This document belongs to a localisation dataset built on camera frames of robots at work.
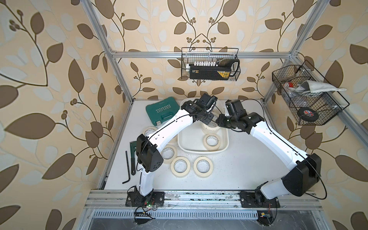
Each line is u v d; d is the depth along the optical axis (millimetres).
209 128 766
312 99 726
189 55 911
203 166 864
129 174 831
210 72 845
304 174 402
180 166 865
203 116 653
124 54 920
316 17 739
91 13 738
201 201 752
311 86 637
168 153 912
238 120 578
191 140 989
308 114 721
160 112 1063
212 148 911
